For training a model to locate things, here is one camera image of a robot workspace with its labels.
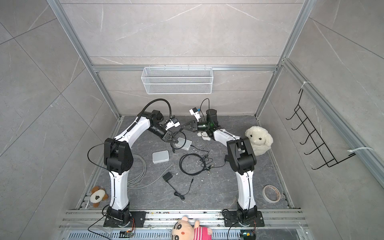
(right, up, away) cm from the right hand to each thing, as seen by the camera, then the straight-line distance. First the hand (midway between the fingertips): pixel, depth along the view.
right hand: (182, 127), depth 88 cm
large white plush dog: (+45, -7, -4) cm, 46 cm away
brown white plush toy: (-44, -36, -10) cm, 58 cm away
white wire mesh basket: (-5, +32, +13) cm, 35 cm away
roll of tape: (+50, -37, -6) cm, 63 cm away
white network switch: (-1, -9, -1) cm, 9 cm away
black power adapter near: (-8, -29, -2) cm, 30 cm away
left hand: (-3, -7, -1) cm, 8 cm away
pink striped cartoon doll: (+3, -45, -23) cm, 51 cm away
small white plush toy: (+13, -5, 0) cm, 14 cm away
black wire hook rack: (+62, -2, -21) cm, 65 cm away
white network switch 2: (-15, -19, +8) cm, 26 cm away
